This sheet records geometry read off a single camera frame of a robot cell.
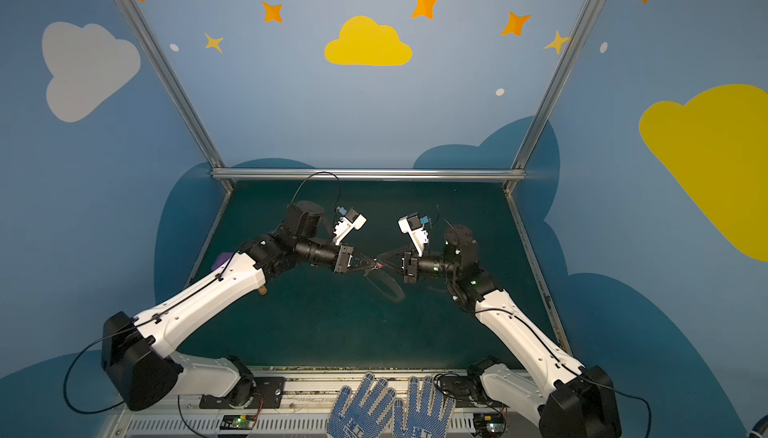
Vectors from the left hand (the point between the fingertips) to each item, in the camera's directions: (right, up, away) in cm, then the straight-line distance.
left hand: (375, 266), depth 67 cm
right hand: (+2, +2, +1) cm, 3 cm away
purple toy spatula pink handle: (-53, -3, +32) cm, 62 cm away
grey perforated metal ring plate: (+3, -5, +3) cm, 6 cm away
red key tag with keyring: (+1, 0, +2) cm, 2 cm away
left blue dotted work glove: (-4, -38, +4) cm, 38 cm away
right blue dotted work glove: (+13, -38, +3) cm, 40 cm away
